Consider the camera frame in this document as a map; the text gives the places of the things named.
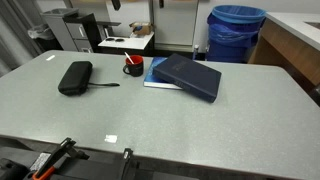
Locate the dark navy hardcover book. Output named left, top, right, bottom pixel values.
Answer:
left=153, top=54, right=222, bottom=103

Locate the white low side table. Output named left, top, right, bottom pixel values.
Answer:
left=98, top=32, right=154, bottom=50

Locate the black mug red inside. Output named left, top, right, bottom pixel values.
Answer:
left=123, top=55, right=144, bottom=77

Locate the blue glossy book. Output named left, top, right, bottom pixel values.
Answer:
left=143, top=57, right=178, bottom=89

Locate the blue trash bin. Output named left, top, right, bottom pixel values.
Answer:
left=206, top=5, right=266, bottom=63

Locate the wooden counter desk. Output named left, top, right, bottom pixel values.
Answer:
left=249, top=12, right=320, bottom=105

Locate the black zippered case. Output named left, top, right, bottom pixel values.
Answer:
left=57, top=60, right=121, bottom=97

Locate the small cardboard box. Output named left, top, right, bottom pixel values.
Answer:
left=130, top=22, right=153, bottom=35

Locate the black orange clamp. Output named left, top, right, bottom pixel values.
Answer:
left=23, top=137, right=89, bottom=180

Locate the white pen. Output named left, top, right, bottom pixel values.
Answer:
left=124, top=52, right=134, bottom=64

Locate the grey filing cabinet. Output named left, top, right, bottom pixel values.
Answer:
left=42, top=8, right=101, bottom=53

